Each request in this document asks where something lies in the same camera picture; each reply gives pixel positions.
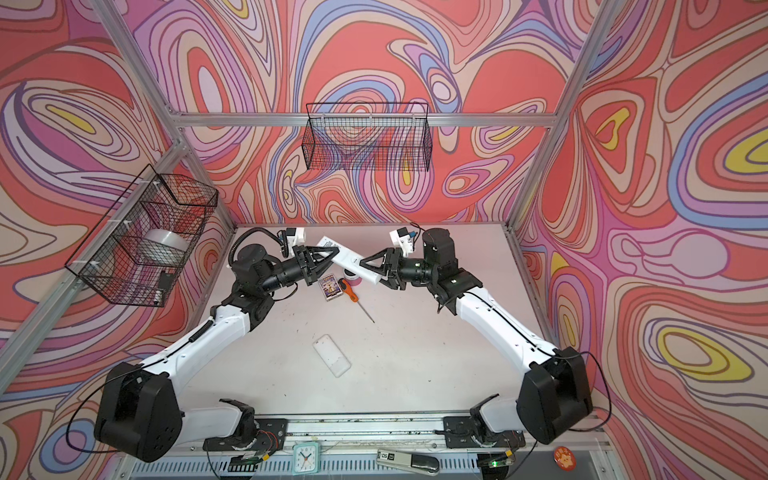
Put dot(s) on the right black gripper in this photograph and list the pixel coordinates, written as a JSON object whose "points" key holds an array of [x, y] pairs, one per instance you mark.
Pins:
{"points": [[395, 255]]}

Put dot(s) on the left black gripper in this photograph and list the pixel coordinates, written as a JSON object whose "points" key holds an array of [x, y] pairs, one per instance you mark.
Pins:
{"points": [[304, 266]]}

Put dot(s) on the white remote control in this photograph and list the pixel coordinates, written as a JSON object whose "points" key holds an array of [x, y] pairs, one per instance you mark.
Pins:
{"points": [[347, 259]]}

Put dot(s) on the orange handled screwdriver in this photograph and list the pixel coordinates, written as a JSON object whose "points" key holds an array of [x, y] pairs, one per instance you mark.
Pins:
{"points": [[347, 289]]}

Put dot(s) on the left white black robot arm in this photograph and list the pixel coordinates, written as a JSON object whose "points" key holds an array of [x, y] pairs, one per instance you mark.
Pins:
{"points": [[139, 412]]}

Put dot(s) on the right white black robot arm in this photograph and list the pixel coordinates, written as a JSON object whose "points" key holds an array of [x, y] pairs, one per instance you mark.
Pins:
{"points": [[554, 394]]}

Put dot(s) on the small colourful card box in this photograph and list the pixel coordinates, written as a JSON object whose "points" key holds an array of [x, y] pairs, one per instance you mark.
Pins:
{"points": [[330, 287]]}

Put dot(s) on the white rectangular plastic tray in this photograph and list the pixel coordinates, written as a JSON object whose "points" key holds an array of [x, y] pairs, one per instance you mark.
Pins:
{"points": [[332, 356]]}

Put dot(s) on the white roll in basket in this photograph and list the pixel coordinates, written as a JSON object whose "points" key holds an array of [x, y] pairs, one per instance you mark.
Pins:
{"points": [[162, 247]]}

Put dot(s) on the small teal alarm clock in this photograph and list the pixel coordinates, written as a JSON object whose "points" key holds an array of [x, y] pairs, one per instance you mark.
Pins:
{"points": [[306, 458]]}

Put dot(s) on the black silver stapler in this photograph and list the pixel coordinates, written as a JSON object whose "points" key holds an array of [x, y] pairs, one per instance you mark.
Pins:
{"points": [[408, 462]]}

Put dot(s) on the red round sticker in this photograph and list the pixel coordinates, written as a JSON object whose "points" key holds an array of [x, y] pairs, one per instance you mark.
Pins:
{"points": [[564, 458]]}

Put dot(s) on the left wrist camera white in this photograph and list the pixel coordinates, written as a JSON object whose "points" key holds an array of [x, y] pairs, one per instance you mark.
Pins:
{"points": [[294, 236]]}

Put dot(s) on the black wire basket back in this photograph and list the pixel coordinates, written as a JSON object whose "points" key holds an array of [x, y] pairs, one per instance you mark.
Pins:
{"points": [[368, 136]]}

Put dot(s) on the black wire basket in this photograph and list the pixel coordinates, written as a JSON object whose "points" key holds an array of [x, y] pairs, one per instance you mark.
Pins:
{"points": [[368, 136], [138, 251]]}

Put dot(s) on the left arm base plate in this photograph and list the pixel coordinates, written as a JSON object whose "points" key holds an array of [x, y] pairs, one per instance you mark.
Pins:
{"points": [[260, 435]]}

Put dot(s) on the black wire basket left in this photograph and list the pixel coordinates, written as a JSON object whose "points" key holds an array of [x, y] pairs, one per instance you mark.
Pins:
{"points": [[138, 251]]}

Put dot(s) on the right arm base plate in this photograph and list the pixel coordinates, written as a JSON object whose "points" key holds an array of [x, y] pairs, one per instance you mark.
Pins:
{"points": [[465, 432]]}

